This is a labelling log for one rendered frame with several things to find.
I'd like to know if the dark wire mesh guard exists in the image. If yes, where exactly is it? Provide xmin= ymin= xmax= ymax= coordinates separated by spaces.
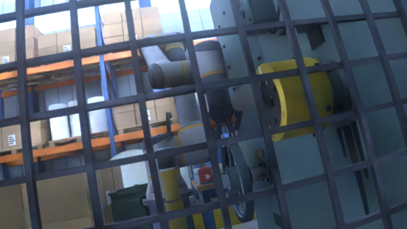
xmin=0 ymin=0 xmax=407 ymax=229

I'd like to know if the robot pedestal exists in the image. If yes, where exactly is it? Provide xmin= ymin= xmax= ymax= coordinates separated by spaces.
xmin=158 ymin=167 xmax=189 ymax=229

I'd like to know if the cardboard box stack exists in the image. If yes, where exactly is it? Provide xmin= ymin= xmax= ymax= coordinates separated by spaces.
xmin=0 ymin=119 xmax=52 ymax=151
xmin=101 ymin=6 xmax=163 ymax=46
xmin=111 ymin=96 xmax=179 ymax=130
xmin=0 ymin=24 xmax=43 ymax=65
xmin=37 ymin=25 xmax=98 ymax=57

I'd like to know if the grey splined shaft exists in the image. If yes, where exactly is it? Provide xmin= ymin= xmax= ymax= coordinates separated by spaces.
xmin=250 ymin=165 xmax=268 ymax=183

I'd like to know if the large plain cardboard box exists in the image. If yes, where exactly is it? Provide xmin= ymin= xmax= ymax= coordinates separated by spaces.
xmin=0 ymin=172 xmax=106 ymax=229

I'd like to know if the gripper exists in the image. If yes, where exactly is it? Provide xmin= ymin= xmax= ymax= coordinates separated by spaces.
xmin=205 ymin=88 xmax=244 ymax=138

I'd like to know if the dark green bin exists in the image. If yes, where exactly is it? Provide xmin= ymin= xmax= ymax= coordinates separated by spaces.
xmin=107 ymin=183 xmax=151 ymax=224

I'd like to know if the blue table with wooden top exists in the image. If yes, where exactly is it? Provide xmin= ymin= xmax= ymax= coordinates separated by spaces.
xmin=190 ymin=178 xmax=220 ymax=229

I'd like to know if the red canister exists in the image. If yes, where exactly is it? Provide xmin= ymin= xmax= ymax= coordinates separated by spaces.
xmin=197 ymin=165 xmax=214 ymax=184

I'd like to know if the grey-blue folder machine body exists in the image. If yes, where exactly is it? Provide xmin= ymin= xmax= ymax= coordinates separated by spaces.
xmin=209 ymin=0 xmax=407 ymax=229

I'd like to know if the yellow torque limiter drum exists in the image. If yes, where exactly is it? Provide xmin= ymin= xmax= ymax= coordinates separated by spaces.
xmin=256 ymin=57 xmax=335 ymax=142

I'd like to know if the blue and orange pallet rack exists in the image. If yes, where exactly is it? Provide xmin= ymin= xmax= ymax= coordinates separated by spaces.
xmin=0 ymin=0 xmax=217 ymax=181

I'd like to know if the large white paper roll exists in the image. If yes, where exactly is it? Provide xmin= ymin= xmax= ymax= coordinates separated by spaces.
xmin=109 ymin=149 xmax=151 ymax=189

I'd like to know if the dark grey hand wheel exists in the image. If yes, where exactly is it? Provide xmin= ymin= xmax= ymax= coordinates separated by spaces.
xmin=221 ymin=142 xmax=256 ymax=224

